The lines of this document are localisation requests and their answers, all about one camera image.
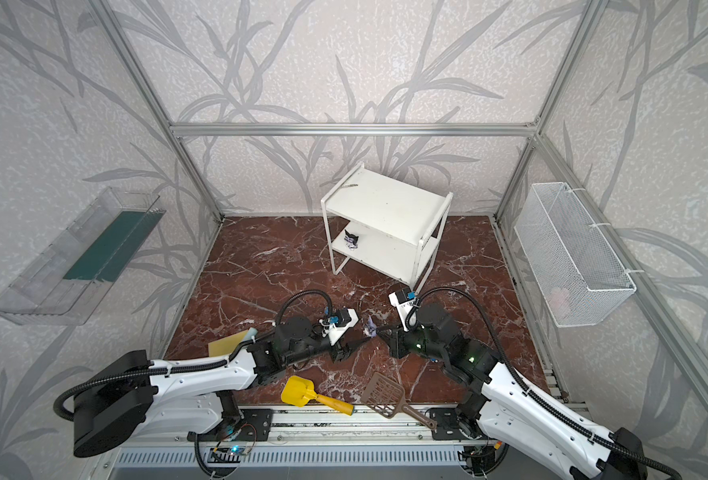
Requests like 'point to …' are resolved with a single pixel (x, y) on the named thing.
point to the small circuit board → (232, 451)
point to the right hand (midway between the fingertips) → (377, 322)
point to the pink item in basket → (560, 300)
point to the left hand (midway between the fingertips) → (367, 322)
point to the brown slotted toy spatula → (388, 397)
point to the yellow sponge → (226, 346)
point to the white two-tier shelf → (385, 224)
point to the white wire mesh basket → (580, 278)
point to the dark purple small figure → (370, 330)
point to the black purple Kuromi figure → (351, 240)
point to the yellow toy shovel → (298, 390)
